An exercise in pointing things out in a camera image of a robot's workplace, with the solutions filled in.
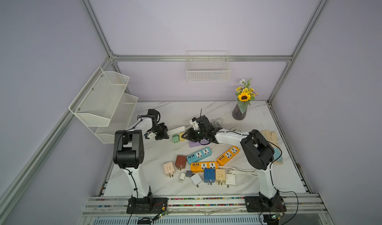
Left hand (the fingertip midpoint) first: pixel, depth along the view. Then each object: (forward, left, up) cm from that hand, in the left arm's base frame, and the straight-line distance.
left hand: (169, 132), depth 97 cm
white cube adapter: (-29, -37, -2) cm, 47 cm away
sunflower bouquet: (+14, -49, +22) cm, 55 cm away
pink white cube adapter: (-25, -3, +2) cm, 25 cm away
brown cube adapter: (-20, -9, 0) cm, 22 cm away
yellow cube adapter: (-7, -9, +3) cm, 12 cm away
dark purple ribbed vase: (+15, -48, +1) cm, 50 cm away
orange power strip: (-16, -37, -1) cm, 40 cm away
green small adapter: (-6, -5, +2) cm, 8 cm away
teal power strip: (-16, -18, -2) cm, 24 cm away
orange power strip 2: (-23, -20, -2) cm, 30 cm away
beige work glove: (-1, -70, -5) cm, 70 cm away
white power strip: (-2, -5, +5) cm, 8 cm away
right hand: (-6, -10, +2) cm, 12 cm away
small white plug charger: (-28, -10, -3) cm, 30 cm away
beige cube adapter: (-28, -31, +1) cm, 42 cm away
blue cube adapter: (-28, -25, +1) cm, 38 cm away
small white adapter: (-29, -18, -3) cm, 34 cm away
